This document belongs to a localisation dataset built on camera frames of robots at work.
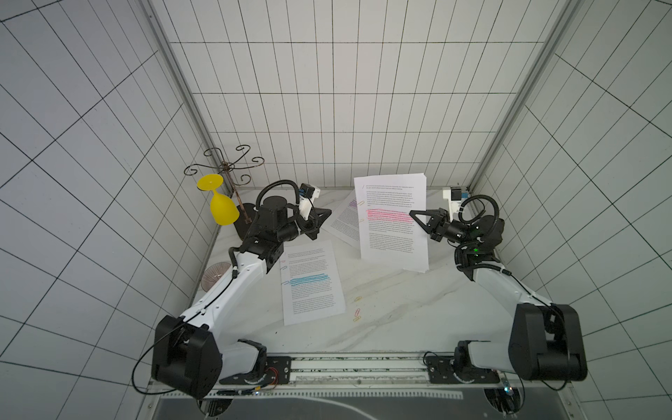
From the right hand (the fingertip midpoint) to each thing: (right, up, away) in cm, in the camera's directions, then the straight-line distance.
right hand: (412, 213), depth 73 cm
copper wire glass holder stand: (-57, +14, +10) cm, 60 cm away
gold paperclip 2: (-15, -35, +10) cm, 39 cm away
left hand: (-25, -1, +3) cm, 25 cm away
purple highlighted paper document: (-19, -6, +34) cm, 39 cm away
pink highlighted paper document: (-6, -6, +4) cm, 10 cm away
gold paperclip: (-15, -30, +15) cm, 36 cm away
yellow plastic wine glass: (-59, +1, +10) cm, 60 cm away
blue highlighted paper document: (-31, -27, +17) cm, 44 cm away
